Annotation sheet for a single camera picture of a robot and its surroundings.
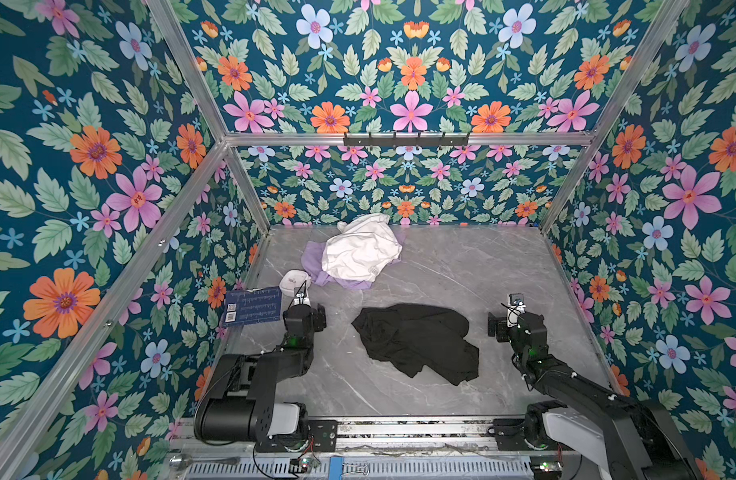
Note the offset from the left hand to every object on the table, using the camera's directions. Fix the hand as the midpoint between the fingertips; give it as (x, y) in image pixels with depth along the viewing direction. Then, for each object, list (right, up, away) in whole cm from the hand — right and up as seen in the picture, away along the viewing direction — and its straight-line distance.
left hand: (309, 298), depth 91 cm
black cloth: (+33, -10, -7) cm, 35 cm away
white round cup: (-8, +4, +10) cm, 14 cm away
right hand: (+61, -4, -2) cm, 61 cm away
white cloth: (+16, +16, +11) cm, 25 cm away
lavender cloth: (+29, +21, +27) cm, 45 cm away
